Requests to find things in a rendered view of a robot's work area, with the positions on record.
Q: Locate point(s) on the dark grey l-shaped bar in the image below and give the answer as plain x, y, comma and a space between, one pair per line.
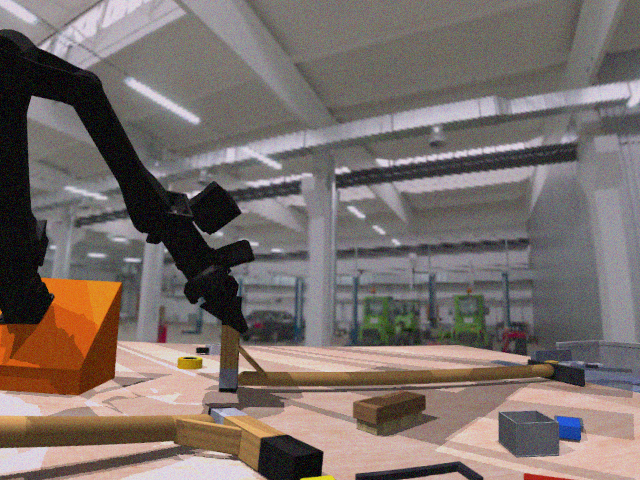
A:
421, 471

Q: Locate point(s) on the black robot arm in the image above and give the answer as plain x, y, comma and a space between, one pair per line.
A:
26, 70

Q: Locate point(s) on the yellow ring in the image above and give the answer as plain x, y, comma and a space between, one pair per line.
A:
190, 362

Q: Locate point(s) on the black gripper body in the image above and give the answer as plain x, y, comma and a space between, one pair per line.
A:
204, 279

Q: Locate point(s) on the blue-handled scraper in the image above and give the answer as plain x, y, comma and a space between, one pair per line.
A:
569, 427

